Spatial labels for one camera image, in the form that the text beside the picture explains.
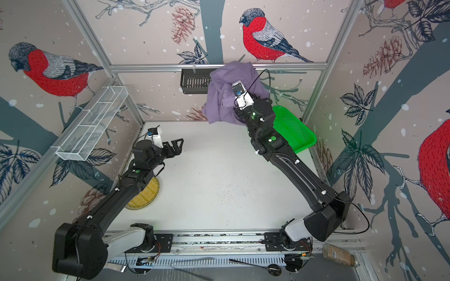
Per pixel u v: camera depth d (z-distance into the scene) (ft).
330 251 2.20
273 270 2.19
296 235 1.99
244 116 1.94
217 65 3.50
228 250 2.39
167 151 2.34
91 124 2.55
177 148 2.43
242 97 1.73
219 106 2.22
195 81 3.12
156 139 2.34
